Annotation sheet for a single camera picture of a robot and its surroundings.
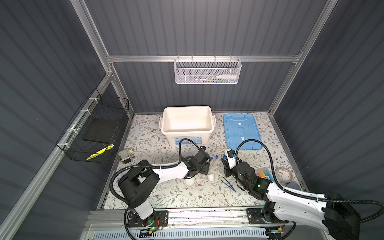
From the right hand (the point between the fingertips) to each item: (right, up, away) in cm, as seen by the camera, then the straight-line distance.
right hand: (225, 158), depth 80 cm
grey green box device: (-60, 0, +12) cm, 61 cm away
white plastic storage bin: (-17, +21, +27) cm, 38 cm away
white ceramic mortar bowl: (-20, -14, +4) cm, 25 cm away
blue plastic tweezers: (+4, -17, +3) cm, 17 cm away
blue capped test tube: (-2, -3, +15) cm, 16 cm away
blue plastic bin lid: (+17, +17, +30) cm, 39 cm away
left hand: (-10, -6, +8) cm, 14 cm away
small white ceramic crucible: (-8, -12, +4) cm, 14 cm away
